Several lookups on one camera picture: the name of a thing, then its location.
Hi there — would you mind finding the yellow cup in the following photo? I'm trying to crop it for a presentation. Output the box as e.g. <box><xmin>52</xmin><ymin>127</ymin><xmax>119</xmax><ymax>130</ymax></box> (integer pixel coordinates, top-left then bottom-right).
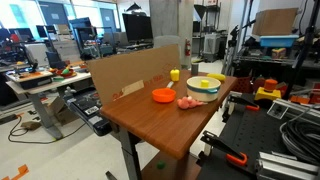
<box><xmin>169</xmin><ymin>67</ymin><xmax>181</xmax><ymax>83</ymax></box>

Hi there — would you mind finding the pink plush bunny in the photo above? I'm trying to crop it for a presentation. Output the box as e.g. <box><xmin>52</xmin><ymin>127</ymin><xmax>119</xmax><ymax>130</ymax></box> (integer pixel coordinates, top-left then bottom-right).
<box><xmin>176</xmin><ymin>95</ymin><xmax>208</xmax><ymax>110</ymax></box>

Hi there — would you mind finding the large brown cardboard sheet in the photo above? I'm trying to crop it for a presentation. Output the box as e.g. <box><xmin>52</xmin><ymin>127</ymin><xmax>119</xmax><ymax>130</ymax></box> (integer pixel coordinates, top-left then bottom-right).
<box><xmin>87</xmin><ymin>43</ymin><xmax>183</xmax><ymax>106</ymax></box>

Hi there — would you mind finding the grey metal can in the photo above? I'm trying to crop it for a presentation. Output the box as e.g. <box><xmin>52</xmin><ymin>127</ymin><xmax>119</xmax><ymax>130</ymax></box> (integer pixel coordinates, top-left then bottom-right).
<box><xmin>190</xmin><ymin>62</ymin><xmax>200</xmax><ymax>77</ymax></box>

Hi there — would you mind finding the cream pot with teal band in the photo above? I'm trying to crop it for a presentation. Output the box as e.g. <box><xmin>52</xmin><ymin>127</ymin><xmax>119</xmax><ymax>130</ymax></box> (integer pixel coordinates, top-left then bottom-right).
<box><xmin>186</xmin><ymin>76</ymin><xmax>222</xmax><ymax>103</ymax></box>

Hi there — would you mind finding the cream lid with yellow knob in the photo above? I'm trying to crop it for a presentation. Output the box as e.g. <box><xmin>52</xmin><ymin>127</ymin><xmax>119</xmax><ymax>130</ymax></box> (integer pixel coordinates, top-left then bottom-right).
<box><xmin>187</xmin><ymin>76</ymin><xmax>221</xmax><ymax>91</ymax></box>

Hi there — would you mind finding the red fire extinguisher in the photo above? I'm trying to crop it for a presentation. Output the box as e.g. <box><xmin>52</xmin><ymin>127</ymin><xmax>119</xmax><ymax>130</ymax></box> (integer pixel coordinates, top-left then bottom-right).
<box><xmin>184</xmin><ymin>38</ymin><xmax>192</xmax><ymax>57</ymax></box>

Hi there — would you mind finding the yellow toy banana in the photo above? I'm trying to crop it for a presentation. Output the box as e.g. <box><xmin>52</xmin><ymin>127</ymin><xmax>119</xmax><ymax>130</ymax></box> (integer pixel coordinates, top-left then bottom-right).
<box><xmin>206</xmin><ymin>72</ymin><xmax>227</xmax><ymax>83</ymax></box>

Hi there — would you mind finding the black computer monitor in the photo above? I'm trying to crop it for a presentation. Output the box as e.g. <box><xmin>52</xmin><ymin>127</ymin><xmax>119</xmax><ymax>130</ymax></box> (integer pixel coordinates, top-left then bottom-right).
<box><xmin>121</xmin><ymin>12</ymin><xmax>154</xmax><ymax>43</ymax></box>

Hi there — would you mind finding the grey metal table leg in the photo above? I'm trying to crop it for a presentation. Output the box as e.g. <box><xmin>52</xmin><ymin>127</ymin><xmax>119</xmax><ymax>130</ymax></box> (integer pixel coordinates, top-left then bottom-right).
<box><xmin>117</xmin><ymin>127</ymin><xmax>143</xmax><ymax>180</ymax></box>

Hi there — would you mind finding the black flat device with labels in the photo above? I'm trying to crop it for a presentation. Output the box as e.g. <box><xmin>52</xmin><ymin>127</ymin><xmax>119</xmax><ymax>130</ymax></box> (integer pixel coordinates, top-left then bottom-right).
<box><xmin>62</xmin><ymin>87</ymin><xmax>113</xmax><ymax>137</ymax></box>

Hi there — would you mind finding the red plate with toy food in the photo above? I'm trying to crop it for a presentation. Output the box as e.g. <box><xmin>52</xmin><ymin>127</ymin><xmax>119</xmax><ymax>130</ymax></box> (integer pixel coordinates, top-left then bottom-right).
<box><xmin>54</xmin><ymin>65</ymin><xmax>78</xmax><ymax>80</ymax></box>

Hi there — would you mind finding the small cardboard box under desk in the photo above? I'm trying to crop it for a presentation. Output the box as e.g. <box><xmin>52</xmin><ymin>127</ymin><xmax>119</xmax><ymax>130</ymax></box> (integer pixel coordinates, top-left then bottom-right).
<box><xmin>44</xmin><ymin>96</ymin><xmax>80</xmax><ymax>127</ymax></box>

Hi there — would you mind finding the black perforated breadboard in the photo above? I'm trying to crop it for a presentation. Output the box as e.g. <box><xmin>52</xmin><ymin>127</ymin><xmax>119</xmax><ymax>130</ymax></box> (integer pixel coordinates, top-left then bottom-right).
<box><xmin>195</xmin><ymin>102</ymin><xmax>303</xmax><ymax>180</ymax></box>

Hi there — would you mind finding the yellow emergency stop button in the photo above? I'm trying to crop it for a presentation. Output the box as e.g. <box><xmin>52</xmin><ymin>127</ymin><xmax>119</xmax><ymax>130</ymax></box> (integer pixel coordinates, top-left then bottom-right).
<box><xmin>254</xmin><ymin>78</ymin><xmax>282</xmax><ymax>102</ymax></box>

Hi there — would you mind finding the white desk with grey legs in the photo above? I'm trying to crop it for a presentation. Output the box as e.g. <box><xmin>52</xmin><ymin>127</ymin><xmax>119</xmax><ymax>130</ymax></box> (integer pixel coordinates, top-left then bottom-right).
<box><xmin>5</xmin><ymin>70</ymin><xmax>93</xmax><ymax>140</ymax></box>

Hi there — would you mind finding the blue plastic bin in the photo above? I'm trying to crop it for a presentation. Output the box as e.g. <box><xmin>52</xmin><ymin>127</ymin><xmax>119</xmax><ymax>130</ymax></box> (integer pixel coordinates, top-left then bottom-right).
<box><xmin>258</xmin><ymin>34</ymin><xmax>300</xmax><ymax>49</ymax></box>

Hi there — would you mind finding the black tray with wooden board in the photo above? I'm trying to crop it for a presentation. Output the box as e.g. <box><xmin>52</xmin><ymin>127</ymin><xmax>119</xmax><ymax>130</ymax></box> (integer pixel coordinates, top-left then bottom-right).
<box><xmin>5</xmin><ymin>69</ymin><xmax>55</xmax><ymax>91</ymax></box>

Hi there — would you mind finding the brown cardboard box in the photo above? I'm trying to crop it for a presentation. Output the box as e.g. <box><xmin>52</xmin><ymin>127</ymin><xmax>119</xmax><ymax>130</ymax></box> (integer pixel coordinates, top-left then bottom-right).
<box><xmin>251</xmin><ymin>7</ymin><xmax>299</xmax><ymax>37</ymax></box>

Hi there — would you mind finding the silver aluminium extrusion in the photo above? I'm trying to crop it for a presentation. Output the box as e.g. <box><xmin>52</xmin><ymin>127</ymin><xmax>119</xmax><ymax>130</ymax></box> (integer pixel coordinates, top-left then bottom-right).
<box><xmin>255</xmin><ymin>151</ymin><xmax>320</xmax><ymax>180</ymax></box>

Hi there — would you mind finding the black tripod pole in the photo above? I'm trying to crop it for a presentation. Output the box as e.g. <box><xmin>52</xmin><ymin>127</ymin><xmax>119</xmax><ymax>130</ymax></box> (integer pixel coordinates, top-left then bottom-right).
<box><xmin>285</xmin><ymin>0</ymin><xmax>320</xmax><ymax>99</ymax></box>

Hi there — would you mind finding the orange toy pan grey handle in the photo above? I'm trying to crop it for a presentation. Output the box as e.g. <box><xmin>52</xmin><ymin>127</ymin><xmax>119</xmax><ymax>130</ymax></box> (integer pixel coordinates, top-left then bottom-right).
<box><xmin>151</xmin><ymin>81</ymin><xmax>177</xmax><ymax>104</ymax></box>

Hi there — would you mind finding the black clamp orange handle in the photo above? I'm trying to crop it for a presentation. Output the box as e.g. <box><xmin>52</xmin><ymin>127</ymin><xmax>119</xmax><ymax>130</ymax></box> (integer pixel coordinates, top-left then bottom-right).
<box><xmin>227</xmin><ymin>93</ymin><xmax>261</xmax><ymax>113</ymax></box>
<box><xmin>200</xmin><ymin>130</ymin><xmax>249</xmax><ymax>168</ymax></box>

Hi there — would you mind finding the black cable on floor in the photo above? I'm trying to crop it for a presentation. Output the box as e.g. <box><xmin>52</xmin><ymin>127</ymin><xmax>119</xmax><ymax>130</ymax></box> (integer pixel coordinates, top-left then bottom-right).
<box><xmin>7</xmin><ymin>114</ymin><xmax>88</xmax><ymax>145</ymax></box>

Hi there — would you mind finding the black cable bundle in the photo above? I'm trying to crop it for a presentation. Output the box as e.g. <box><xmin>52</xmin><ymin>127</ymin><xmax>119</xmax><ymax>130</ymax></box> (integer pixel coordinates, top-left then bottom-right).
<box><xmin>279</xmin><ymin>117</ymin><xmax>320</xmax><ymax>165</ymax></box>

